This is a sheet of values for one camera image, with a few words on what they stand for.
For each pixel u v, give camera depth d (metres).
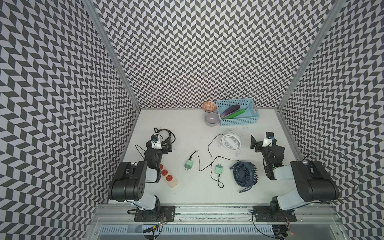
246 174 0.77
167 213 0.72
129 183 0.45
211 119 1.09
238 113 1.11
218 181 0.83
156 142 0.76
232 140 0.91
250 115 1.14
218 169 0.87
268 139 0.76
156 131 1.04
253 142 0.87
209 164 0.88
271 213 0.68
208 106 1.20
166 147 0.83
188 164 0.89
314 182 0.45
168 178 0.82
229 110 1.13
